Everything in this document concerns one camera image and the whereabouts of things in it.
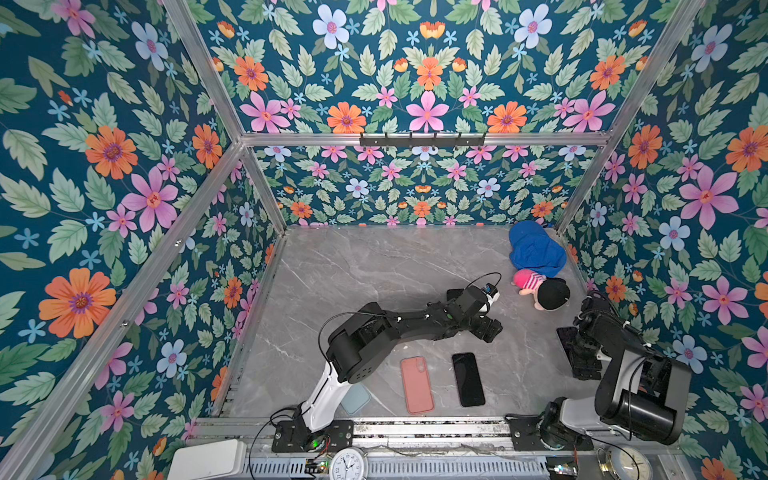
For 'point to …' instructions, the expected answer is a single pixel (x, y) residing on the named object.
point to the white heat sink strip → (404, 468)
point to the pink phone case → (417, 385)
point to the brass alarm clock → (624, 462)
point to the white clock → (349, 463)
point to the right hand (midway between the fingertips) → (574, 355)
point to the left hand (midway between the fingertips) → (500, 318)
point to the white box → (208, 460)
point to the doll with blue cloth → (541, 257)
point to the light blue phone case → (355, 398)
